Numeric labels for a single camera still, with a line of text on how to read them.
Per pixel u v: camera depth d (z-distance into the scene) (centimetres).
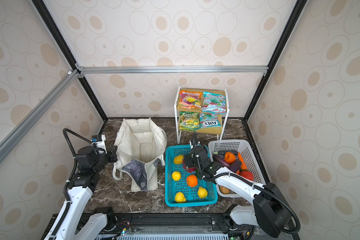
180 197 78
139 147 100
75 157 55
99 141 65
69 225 43
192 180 83
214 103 78
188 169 85
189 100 78
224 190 76
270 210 41
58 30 76
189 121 93
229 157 91
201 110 78
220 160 91
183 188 85
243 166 90
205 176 59
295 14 70
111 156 68
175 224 74
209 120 94
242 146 95
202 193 79
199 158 61
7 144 54
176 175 85
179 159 92
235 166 91
